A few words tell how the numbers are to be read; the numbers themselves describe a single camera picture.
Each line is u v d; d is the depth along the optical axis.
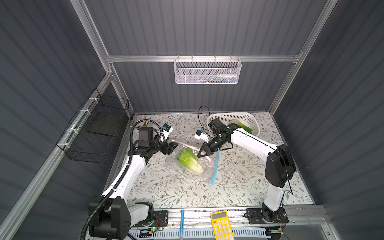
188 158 0.83
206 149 0.72
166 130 0.71
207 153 0.73
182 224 0.71
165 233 0.71
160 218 0.72
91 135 0.72
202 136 0.77
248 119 1.11
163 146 0.72
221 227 0.70
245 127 1.02
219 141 0.72
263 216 0.68
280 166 0.52
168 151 0.73
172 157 0.92
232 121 1.10
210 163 0.92
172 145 0.74
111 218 0.39
